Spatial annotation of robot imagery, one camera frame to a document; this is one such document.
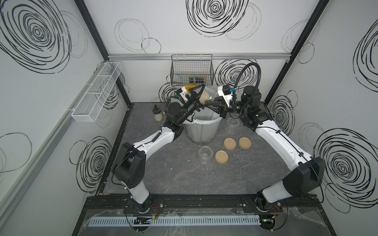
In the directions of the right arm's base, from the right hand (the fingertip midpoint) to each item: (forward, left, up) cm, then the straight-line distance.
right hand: (206, 104), depth 65 cm
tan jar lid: (+2, -18, -40) cm, 44 cm away
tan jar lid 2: (-7, -12, -38) cm, 41 cm away
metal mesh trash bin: (0, 0, -19) cm, 19 cm away
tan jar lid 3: (+2, -27, -38) cm, 47 cm away
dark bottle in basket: (+28, +4, -8) cm, 29 cm away
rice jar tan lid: (-7, -2, -38) cm, 39 cm away
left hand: (+6, -1, +3) cm, 6 cm away
